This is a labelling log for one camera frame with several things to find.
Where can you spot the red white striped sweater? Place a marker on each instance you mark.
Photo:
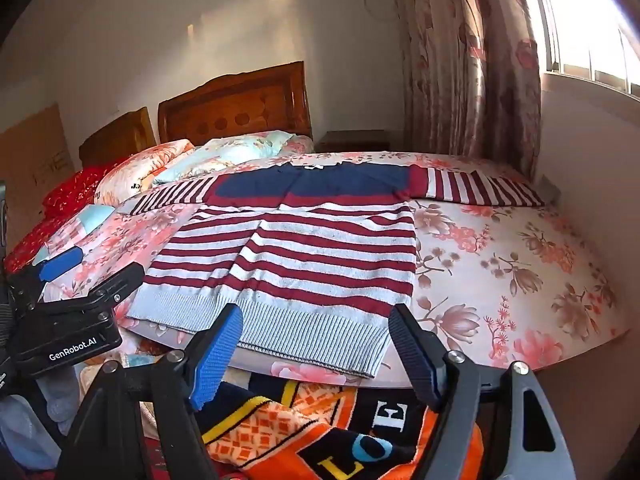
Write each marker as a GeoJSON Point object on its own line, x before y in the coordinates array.
{"type": "Point", "coordinates": [310, 260]}

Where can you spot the pink floral curtain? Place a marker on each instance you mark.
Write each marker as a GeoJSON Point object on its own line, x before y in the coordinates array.
{"type": "Point", "coordinates": [460, 60]}

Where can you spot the large wooden headboard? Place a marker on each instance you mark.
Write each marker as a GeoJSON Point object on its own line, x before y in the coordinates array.
{"type": "Point", "coordinates": [235, 105]}

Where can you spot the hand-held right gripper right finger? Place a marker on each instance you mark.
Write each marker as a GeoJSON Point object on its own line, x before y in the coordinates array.
{"type": "Point", "coordinates": [417, 355]}

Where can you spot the red patterned blanket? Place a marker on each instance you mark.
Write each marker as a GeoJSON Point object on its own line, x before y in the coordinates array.
{"type": "Point", "coordinates": [65, 195]}

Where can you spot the light blue floral pillow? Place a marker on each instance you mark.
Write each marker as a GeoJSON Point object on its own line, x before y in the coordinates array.
{"type": "Point", "coordinates": [235, 150]}

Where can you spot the person's left hand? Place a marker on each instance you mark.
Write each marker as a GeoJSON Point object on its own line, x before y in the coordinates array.
{"type": "Point", "coordinates": [57, 400]}

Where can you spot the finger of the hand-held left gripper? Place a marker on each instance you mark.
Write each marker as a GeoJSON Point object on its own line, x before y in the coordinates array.
{"type": "Point", "coordinates": [60, 264]}
{"type": "Point", "coordinates": [100, 287]}

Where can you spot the orange black printed blanket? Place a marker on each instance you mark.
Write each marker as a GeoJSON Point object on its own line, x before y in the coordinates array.
{"type": "Point", "coordinates": [280, 435]}

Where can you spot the brown cardboard box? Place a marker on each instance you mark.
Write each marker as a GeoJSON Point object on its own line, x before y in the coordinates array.
{"type": "Point", "coordinates": [35, 160]}

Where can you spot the bed with pink floral sheet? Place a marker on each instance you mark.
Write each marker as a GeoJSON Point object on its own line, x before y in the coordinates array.
{"type": "Point", "coordinates": [500, 270]}

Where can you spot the pink floral pillow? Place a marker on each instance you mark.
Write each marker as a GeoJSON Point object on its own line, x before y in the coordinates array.
{"type": "Point", "coordinates": [135, 172]}

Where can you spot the wooden nightstand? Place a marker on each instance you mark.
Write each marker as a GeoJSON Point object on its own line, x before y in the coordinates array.
{"type": "Point", "coordinates": [355, 140]}

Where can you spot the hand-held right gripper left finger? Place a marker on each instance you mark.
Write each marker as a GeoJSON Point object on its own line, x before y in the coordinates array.
{"type": "Point", "coordinates": [217, 355]}

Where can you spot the window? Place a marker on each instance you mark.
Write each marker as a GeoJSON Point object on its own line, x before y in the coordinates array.
{"type": "Point", "coordinates": [590, 20]}

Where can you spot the small wooden headboard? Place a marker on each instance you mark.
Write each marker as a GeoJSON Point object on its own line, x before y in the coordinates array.
{"type": "Point", "coordinates": [117, 140]}

